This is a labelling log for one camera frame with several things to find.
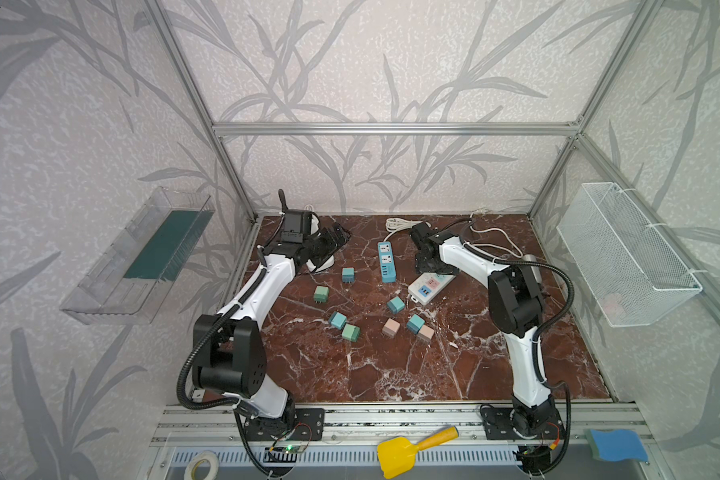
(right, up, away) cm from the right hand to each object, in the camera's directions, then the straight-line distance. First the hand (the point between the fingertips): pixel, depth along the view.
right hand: (434, 259), depth 101 cm
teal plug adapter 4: (-8, -19, -12) cm, 24 cm away
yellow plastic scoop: (-15, -44, -32) cm, 56 cm away
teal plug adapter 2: (-14, -14, -8) cm, 21 cm away
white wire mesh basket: (+35, 0, -39) cm, 52 cm away
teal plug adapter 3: (-31, -18, -12) cm, 38 cm away
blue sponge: (+37, -41, -32) cm, 64 cm away
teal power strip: (-17, -1, +3) cm, 17 cm away
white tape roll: (-60, -44, -31) cm, 81 cm away
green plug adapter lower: (-27, -21, -14) cm, 37 cm away
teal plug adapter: (-30, -5, +1) cm, 30 cm away
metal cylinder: (+34, +1, +4) cm, 35 cm away
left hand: (-28, +9, -16) cm, 34 cm away
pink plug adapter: (-16, -20, -13) cm, 28 cm away
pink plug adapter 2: (-5, -21, -13) cm, 25 cm away
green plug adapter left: (-38, -11, -5) cm, 40 cm away
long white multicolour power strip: (-3, -8, -4) cm, 10 cm away
